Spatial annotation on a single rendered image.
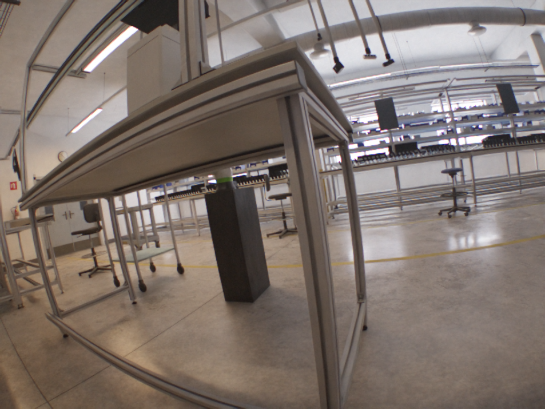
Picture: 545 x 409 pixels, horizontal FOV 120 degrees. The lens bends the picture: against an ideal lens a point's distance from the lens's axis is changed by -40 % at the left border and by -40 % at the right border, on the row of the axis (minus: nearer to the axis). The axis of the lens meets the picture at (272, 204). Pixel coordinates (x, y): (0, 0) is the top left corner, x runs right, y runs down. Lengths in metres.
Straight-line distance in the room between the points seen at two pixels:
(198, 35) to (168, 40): 0.14
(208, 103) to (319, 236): 0.33
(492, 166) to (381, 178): 3.43
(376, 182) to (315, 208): 7.05
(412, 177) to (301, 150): 7.14
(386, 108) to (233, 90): 4.18
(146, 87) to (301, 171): 0.42
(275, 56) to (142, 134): 0.35
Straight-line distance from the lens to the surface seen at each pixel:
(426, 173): 7.61
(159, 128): 0.59
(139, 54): 0.73
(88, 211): 3.86
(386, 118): 4.52
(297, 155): 0.47
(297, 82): 0.43
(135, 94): 0.69
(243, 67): 0.48
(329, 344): 0.55
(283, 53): 0.46
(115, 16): 1.09
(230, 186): 1.79
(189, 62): 0.58
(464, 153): 4.55
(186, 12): 0.66
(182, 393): 0.91
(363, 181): 7.50
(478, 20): 5.39
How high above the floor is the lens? 0.76
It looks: 3 degrees down
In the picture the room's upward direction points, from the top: 9 degrees counter-clockwise
